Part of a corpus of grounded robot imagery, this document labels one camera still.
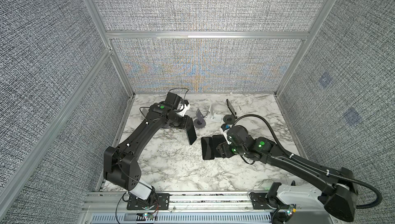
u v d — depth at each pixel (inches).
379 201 15.7
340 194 15.0
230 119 41.4
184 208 28.8
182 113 28.7
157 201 28.8
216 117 40.7
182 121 27.8
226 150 26.4
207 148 35.5
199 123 39.4
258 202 28.8
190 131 32.1
